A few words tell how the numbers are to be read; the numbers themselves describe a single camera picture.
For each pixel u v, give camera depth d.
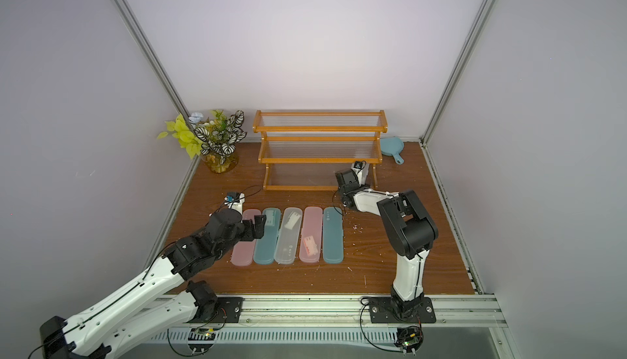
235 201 0.67
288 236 0.89
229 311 0.73
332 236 0.88
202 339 0.72
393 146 1.24
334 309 0.74
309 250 0.83
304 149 1.17
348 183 0.78
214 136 0.90
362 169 0.87
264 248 0.85
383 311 0.73
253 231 0.68
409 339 0.70
